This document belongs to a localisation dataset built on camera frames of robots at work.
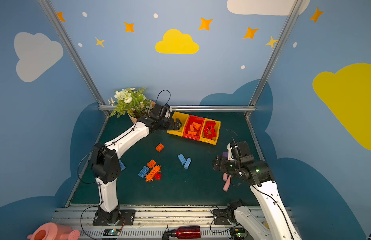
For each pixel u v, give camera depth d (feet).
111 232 2.34
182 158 3.12
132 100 2.94
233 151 1.76
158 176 2.84
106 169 1.64
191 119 3.64
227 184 2.76
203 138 3.35
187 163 3.04
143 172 2.90
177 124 2.69
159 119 2.34
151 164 3.03
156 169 2.94
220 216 2.45
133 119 3.16
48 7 2.23
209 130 3.55
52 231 2.01
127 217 2.43
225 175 2.87
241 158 1.64
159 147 3.31
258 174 1.44
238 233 2.33
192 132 3.53
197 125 3.62
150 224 2.40
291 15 2.37
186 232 2.20
